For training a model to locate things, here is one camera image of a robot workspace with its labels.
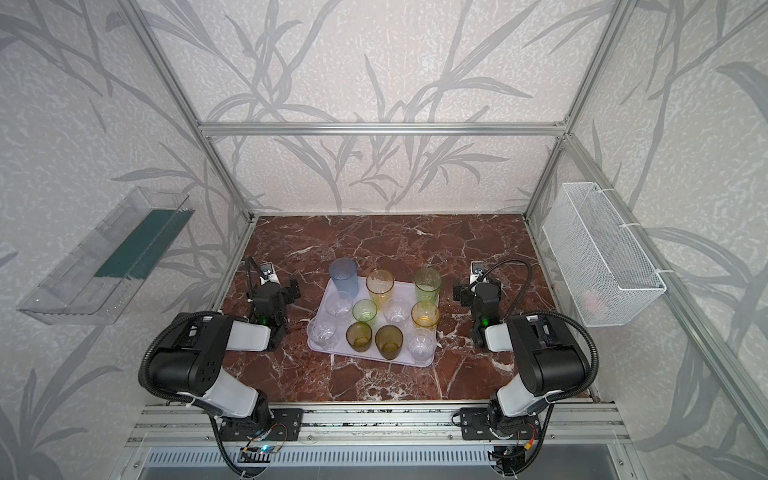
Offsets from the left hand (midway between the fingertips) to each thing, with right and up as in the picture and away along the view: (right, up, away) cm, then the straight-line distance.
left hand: (274, 278), depth 93 cm
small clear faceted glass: (+46, -19, -7) cm, 50 cm away
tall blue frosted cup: (+22, +1, +1) cm, 22 cm away
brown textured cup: (+37, -17, -7) cm, 41 cm away
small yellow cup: (+47, -10, -4) cm, 48 cm away
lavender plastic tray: (+41, -5, +8) cm, 42 cm away
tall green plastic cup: (+48, -2, -1) cm, 48 cm away
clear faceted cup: (+21, -7, -4) cm, 23 cm away
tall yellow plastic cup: (+34, -2, -2) cm, 34 cm away
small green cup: (+29, -10, -2) cm, 30 cm away
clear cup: (+17, -16, -4) cm, 23 cm away
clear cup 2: (+38, -10, -3) cm, 40 cm away
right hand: (+64, +1, +1) cm, 64 cm away
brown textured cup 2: (+28, -16, -6) cm, 33 cm away
